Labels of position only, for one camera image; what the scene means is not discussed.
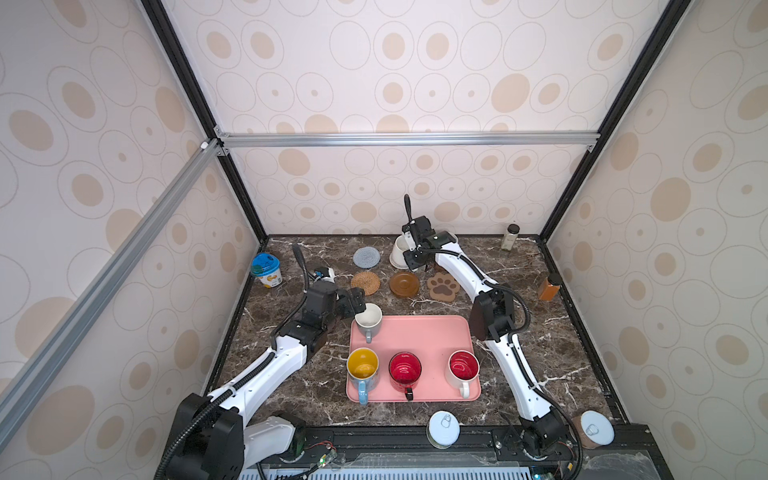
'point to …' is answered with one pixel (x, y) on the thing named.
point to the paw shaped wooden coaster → (443, 287)
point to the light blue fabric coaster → (366, 257)
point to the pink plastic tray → (432, 339)
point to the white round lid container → (443, 429)
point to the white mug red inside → (462, 368)
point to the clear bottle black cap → (510, 236)
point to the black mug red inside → (405, 370)
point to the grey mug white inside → (369, 320)
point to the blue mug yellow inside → (362, 367)
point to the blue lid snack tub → (266, 268)
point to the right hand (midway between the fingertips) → (413, 256)
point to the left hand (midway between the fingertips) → (359, 290)
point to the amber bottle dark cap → (551, 287)
